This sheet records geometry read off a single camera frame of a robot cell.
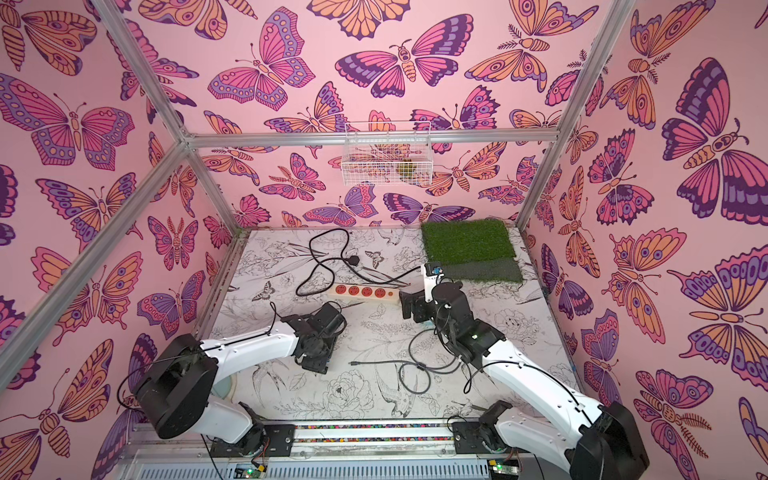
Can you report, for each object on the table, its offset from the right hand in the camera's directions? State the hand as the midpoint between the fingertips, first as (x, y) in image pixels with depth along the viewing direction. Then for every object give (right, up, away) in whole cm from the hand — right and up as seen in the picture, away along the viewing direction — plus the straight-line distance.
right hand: (418, 287), depth 79 cm
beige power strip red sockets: (-16, -4, +19) cm, 25 cm away
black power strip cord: (-21, +7, +29) cm, 36 cm away
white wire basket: (-8, +41, +17) cm, 45 cm away
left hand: (-22, -19, +10) cm, 31 cm away
